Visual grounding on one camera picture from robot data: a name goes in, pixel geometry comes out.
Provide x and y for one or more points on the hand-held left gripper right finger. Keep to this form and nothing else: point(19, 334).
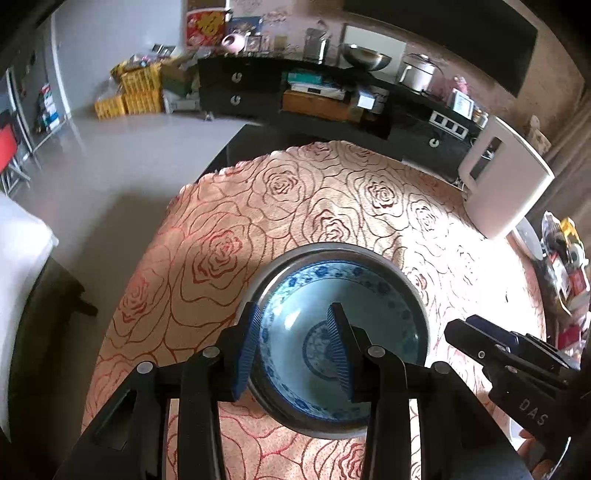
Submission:
point(344, 360)

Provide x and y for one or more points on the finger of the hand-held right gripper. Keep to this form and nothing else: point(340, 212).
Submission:
point(498, 330)
point(471, 344)

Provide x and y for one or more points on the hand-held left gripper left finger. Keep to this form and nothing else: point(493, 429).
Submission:
point(244, 355)

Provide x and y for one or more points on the blue patterned ceramic bowl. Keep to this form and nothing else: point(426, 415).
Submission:
point(295, 332)

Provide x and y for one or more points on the large stainless steel bowl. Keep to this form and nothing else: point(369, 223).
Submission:
point(295, 259)

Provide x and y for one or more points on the person's right hand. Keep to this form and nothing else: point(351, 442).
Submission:
point(528, 448)

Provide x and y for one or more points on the clutter of snacks and packets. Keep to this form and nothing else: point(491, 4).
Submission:
point(551, 286)

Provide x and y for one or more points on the red and white packet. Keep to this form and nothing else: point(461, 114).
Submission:
point(577, 281)

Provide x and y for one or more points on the plain white plate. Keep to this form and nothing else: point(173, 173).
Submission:
point(528, 240)

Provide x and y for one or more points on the rose patterned tablecloth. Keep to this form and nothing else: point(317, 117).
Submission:
point(207, 249)

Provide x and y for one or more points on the yellow toy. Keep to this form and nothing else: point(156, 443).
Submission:
point(568, 230)

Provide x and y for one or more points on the white electric kettle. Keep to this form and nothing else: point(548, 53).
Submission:
point(508, 194)

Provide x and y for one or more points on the dark wooden chair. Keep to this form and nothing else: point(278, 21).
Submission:
point(51, 346)

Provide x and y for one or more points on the wooden toy figure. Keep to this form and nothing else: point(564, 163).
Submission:
point(538, 134)

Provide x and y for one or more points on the beige curtain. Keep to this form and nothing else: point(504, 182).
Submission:
point(565, 138)

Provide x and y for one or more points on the small white box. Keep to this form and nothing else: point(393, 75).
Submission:
point(367, 99)

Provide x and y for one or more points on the black low cabinet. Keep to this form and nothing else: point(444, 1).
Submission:
point(258, 87)

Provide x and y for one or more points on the white rice cooker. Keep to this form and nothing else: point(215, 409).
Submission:
point(418, 73)

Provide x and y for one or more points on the yellow plastic crate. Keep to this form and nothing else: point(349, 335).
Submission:
point(143, 102)
point(141, 78)
point(110, 107)

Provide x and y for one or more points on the stack of books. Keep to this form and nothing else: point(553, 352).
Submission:
point(314, 84)

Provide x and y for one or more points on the cardboard box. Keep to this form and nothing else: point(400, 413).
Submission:
point(178, 85)

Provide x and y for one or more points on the small stainless steel bowl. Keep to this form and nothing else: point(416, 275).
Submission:
point(367, 57)

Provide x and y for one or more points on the red folding chair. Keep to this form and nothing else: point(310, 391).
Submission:
point(9, 152)

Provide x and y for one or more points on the pink round jar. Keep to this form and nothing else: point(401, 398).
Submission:
point(233, 44)

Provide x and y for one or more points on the metal canister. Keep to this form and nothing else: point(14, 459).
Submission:
point(316, 45)

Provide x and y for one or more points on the storage shelf unit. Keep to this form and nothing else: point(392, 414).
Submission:
point(48, 107)

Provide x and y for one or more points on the white board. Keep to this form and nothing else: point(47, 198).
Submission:
point(369, 34)

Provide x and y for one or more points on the red patterned gift box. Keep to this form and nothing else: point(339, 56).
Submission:
point(205, 30)

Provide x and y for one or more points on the white picture frame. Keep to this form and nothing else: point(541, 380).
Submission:
point(463, 103)

